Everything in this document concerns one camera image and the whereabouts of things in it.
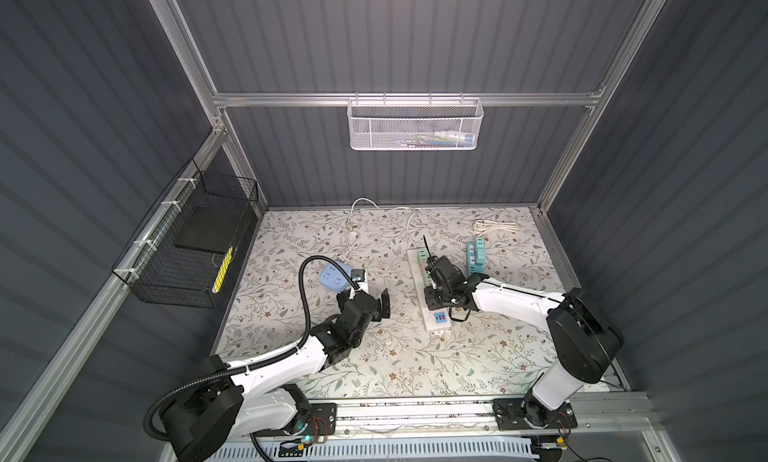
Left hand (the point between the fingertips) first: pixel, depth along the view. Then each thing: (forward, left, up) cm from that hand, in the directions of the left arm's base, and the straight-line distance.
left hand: (372, 290), depth 83 cm
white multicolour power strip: (-5, -19, -10) cm, 22 cm away
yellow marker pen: (-1, +35, +15) cm, 38 cm away
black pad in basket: (+11, +40, +17) cm, 45 cm away
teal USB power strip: (+15, -35, -7) cm, 39 cm away
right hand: (+1, -19, -8) cm, 20 cm away
